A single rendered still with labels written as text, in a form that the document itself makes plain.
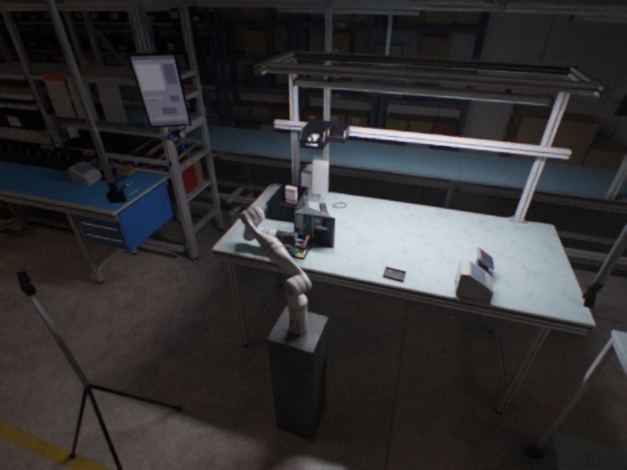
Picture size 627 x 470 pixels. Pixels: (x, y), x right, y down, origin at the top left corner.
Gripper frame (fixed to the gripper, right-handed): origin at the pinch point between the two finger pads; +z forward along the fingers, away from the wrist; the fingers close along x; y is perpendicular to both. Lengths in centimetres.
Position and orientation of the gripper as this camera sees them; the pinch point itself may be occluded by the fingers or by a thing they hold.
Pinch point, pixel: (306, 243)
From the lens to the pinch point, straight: 201.6
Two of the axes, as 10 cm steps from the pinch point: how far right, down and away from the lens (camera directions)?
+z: 9.6, 1.5, -2.2
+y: 2.7, -5.5, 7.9
